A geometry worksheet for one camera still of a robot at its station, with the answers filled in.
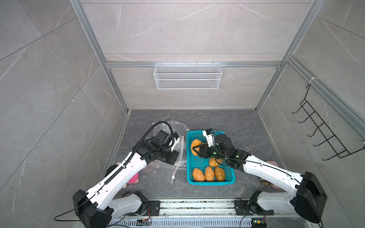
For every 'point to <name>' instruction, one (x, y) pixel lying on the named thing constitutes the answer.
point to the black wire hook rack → (340, 151)
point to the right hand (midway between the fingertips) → (197, 148)
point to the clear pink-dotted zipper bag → (166, 173)
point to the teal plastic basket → (194, 162)
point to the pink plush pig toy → (134, 180)
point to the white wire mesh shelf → (186, 76)
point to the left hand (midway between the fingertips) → (178, 156)
